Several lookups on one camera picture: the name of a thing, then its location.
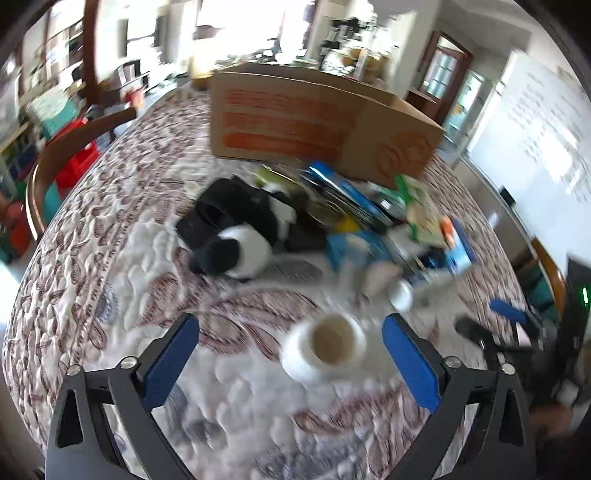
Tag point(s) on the printed quilted tablecloth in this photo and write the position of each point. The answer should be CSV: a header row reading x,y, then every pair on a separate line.
x,y
115,207

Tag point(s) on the blue and white carton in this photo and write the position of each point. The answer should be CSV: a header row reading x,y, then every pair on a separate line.
x,y
458,249

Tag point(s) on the printed cardboard box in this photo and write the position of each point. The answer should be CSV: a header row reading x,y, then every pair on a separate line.
x,y
295,120

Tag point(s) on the white tape roll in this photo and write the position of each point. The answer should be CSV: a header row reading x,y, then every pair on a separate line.
x,y
323,353

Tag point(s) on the whiteboard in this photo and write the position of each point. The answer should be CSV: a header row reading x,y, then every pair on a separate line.
x,y
535,134

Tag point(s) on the teal storage box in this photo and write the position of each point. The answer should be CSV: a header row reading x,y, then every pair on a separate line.
x,y
53,110

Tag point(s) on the green and white packet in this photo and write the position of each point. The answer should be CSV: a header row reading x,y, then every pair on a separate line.
x,y
418,207

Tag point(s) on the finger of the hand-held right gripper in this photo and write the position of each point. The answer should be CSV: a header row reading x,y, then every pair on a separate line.
x,y
508,310
473,331

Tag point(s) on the red plastic bin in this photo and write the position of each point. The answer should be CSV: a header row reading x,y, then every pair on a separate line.
x,y
76,161

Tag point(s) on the blue foil packet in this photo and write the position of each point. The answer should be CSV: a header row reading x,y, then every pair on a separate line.
x,y
341,184

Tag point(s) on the black and white plush toy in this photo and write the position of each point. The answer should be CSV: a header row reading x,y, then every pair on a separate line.
x,y
240,226

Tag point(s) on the brown wooden door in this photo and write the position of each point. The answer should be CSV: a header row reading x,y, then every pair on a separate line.
x,y
441,69

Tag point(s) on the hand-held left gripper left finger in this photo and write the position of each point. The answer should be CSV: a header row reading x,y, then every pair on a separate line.
x,y
168,360

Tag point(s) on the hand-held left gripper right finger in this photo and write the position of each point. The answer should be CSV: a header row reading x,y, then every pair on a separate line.
x,y
411,360

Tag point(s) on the blue box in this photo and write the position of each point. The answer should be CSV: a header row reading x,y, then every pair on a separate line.
x,y
355,247

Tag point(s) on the small yellow object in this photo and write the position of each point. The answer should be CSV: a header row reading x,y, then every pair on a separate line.
x,y
346,225

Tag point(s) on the curved-back wooden chair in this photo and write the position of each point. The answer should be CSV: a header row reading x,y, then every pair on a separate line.
x,y
60,152

